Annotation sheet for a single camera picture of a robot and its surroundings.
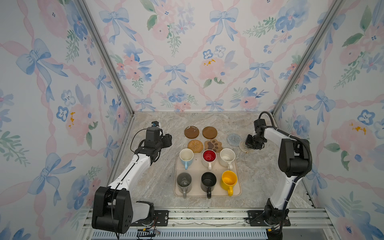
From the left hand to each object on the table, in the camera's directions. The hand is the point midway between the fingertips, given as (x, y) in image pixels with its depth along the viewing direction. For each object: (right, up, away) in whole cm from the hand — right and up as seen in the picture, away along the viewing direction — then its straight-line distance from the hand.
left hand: (166, 135), depth 86 cm
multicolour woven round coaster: (+49, -9, +14) cm, 52 cm away
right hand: (+52, -7, +15) cm, 55 cm away
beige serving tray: (+18, -20, +5) cm, 27 cm away
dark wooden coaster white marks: (+14, +1, +20) cm, 25 cm away
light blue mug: (+11, -13, +7) cm, 18 cm away
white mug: (+37, -14, +8) cm, 40 cm away
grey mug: (+11, -26, -4) cm, 28 cm away
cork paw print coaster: (+29, -7, +14) cm, 33 cm away
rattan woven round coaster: (+17, -8, +15) cm, 24 cm away
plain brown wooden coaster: (+27, +1, +22) cm, 34 cm away
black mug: (+24, -25, -2) cm, 35 cm away
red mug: (+25, -14, +7) cm, 29 cm away
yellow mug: (+35, -25, -1) cm, 44 cm away
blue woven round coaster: (+43, -4, +18) cm, 47 cm away
